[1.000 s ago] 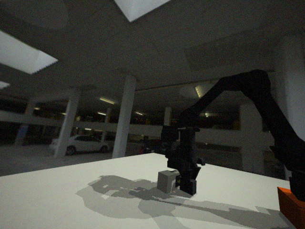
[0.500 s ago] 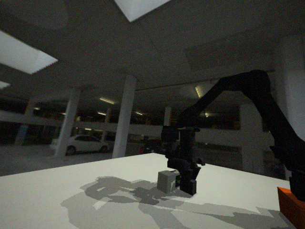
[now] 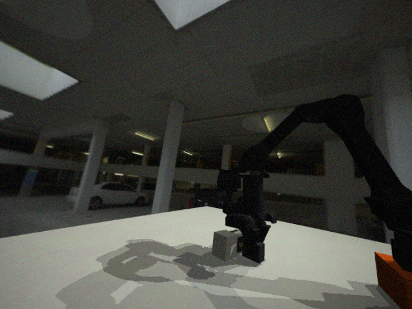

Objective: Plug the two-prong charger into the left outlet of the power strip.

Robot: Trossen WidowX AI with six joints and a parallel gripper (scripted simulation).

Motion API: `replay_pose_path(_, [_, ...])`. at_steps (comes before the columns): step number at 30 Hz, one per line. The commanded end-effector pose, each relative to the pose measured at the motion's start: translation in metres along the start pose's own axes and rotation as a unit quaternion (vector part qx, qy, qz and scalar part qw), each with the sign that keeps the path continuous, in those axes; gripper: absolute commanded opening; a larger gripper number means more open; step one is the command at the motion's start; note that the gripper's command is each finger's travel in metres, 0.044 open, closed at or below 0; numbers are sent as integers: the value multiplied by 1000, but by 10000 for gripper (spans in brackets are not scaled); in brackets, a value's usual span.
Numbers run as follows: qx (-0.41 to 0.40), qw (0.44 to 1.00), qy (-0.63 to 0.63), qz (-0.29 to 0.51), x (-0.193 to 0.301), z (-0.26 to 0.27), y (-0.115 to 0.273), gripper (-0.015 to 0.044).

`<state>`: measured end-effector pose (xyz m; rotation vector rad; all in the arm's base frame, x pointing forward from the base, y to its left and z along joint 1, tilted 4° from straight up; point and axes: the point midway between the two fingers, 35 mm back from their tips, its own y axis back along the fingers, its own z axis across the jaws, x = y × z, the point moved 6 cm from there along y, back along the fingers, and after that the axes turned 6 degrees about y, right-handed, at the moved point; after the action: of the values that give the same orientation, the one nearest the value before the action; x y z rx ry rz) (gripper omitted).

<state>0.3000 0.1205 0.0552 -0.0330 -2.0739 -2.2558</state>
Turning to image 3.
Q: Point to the black two-prong plug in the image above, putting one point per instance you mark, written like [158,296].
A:
[259,254]

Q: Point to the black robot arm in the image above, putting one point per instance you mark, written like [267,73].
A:
[390,200]

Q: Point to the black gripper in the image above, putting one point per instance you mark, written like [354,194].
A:
[252,222]

